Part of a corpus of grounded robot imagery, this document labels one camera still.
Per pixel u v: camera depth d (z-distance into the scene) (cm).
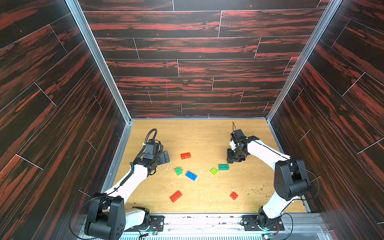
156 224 73
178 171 89
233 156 82
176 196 82
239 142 68
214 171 91
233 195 82
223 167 92
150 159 66
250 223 73
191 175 89
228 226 74
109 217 41
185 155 98
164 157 80
